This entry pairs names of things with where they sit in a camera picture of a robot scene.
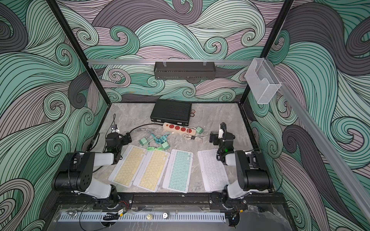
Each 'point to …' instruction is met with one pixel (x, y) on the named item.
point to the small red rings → (192, 112)
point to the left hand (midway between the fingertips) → (120, 132)
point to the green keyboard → (178, 171)
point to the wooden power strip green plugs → (179, 128)
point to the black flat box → (171, 111)
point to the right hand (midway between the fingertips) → (217, 131)
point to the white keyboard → (213, 171)
